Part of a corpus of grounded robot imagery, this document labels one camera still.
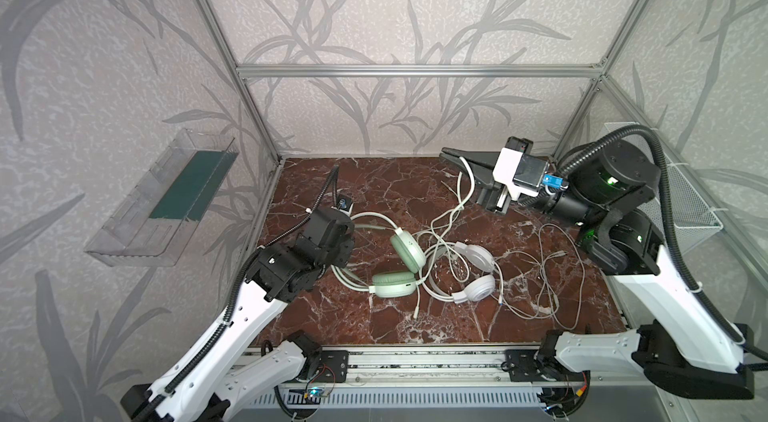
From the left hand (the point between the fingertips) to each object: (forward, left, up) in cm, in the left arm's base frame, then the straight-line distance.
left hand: (345, 227), depth 71 cm
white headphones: (-9, -34, -17) cm, 39 cm away
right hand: (-5, -20, +35) cm, 41 cm away
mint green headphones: (-13, -12, -1) cm, 18 cm away
